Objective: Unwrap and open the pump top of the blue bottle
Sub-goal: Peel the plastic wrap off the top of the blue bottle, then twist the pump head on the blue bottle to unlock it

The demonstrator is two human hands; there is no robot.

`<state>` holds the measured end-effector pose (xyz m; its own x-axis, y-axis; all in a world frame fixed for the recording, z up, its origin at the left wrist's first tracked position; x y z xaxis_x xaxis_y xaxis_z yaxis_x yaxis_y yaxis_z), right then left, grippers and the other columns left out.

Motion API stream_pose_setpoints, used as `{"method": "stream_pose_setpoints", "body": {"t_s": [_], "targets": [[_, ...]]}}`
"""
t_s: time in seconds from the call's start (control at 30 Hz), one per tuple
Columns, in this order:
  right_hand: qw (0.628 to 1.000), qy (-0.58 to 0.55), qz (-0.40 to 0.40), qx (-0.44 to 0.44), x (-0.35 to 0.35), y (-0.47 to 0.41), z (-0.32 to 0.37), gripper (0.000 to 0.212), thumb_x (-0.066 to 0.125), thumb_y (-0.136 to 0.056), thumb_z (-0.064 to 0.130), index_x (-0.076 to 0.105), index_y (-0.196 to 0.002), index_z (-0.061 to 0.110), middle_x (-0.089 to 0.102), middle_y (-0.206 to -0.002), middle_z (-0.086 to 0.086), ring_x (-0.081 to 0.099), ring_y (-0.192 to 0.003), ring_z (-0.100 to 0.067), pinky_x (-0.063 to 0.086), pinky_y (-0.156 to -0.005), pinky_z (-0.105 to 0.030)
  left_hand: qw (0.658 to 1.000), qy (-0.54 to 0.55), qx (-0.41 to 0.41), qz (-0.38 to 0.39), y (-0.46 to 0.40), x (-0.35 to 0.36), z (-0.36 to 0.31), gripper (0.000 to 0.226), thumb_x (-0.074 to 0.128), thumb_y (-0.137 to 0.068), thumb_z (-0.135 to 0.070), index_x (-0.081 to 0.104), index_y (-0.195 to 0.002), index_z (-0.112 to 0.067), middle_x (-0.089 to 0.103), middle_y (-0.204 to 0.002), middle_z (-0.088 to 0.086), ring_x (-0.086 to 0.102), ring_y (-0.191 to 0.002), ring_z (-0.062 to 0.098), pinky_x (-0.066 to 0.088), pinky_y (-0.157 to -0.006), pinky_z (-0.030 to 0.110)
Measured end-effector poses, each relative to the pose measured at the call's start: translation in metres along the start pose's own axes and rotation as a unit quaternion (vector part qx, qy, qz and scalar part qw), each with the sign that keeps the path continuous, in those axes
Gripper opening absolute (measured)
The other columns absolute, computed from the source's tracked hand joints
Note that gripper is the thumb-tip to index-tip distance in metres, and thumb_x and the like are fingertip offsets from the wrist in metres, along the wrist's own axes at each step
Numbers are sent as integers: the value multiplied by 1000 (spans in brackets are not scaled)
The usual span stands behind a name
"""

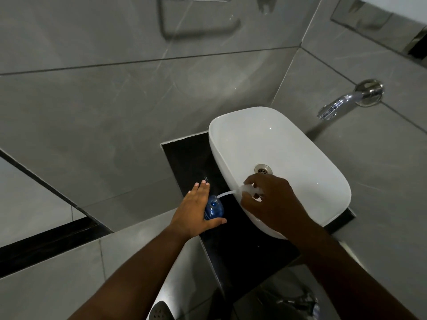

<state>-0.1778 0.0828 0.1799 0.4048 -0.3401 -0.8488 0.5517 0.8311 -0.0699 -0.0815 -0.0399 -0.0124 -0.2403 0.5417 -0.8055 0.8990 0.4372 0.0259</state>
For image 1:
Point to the blue liquid bottle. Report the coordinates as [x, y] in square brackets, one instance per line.
[213, 208]

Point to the chrome pipe under sink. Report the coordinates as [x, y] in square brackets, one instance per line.
[297, 303]

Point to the chrome sink drain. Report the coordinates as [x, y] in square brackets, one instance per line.
[263, 168]

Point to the person's right hand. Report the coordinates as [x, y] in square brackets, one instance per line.
[280, 206]

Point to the white pump head with tube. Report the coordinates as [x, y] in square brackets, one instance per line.
[230, 193]

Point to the chrome wall faucet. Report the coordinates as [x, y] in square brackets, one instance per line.
[347, 98]

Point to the person's left thumb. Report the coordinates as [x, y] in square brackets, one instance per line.
[216, 224]

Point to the person's right thumb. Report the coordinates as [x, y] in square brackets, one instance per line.
[248, 203]

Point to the grey hand shower head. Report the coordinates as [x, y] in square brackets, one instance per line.
[160, 312]

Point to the person's right forearm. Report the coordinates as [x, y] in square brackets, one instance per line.
[343, 279]

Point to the person's left hand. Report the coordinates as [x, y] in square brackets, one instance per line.
[188, 218]

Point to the white ceramic sink basin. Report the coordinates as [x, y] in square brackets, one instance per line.
[283, 143]

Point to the wall mirror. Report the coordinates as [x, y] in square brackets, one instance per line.
[383, 26]

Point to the person's left forearm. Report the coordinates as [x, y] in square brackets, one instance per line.
[133, 279]

